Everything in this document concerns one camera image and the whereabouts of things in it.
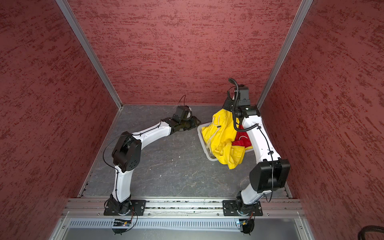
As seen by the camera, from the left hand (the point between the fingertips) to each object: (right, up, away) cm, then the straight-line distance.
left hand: (200, 125), depth 92 cm
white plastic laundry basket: (+4, -13, -5) cm, 15 cm away
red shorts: (+28, -9, +4) cm, 30 cm away
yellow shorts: (+11, -5, -8) cm, 14 cm away
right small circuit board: (+21, -47, -21) cm, 55 cm away
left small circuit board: (-40, -47, -20) cm, 65 cm away
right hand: (+14, +12, -10) cm, 21 cm away
